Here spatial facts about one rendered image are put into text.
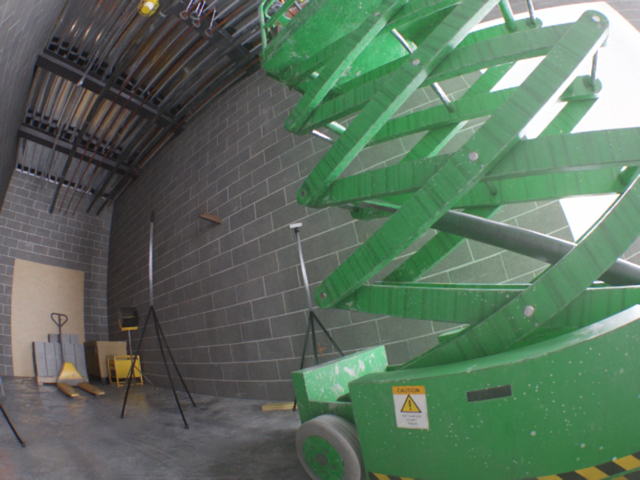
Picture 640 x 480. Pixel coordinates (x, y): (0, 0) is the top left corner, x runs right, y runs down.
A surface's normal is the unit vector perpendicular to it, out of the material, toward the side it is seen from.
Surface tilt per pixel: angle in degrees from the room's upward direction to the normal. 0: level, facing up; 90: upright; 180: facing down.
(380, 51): 180
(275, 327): 90
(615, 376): 90
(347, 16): 180
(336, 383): 90
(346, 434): 48
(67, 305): 90
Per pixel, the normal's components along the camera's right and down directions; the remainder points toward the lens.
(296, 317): -0.49, -0.20
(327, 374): 0.68, -0.36
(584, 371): -0.71, -0.10
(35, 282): 0.85, -0.32
